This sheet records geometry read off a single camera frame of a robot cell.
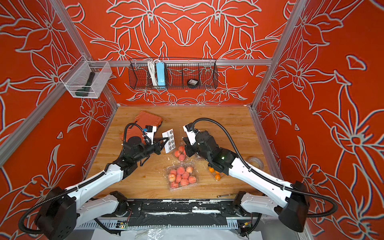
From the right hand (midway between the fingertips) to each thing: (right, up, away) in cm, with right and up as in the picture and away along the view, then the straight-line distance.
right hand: (183, 136), depth 71 cm
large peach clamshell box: (-2, -23, +9) cm, 25 cm away
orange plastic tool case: (-31, +8, +32) cm, 46 cm away
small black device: (+5, +33, +24) cm, 41 cm away
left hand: (-8, -2, +6) cm, 11 cm away
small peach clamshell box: (-3, -13, +19) cm, 23 cm away
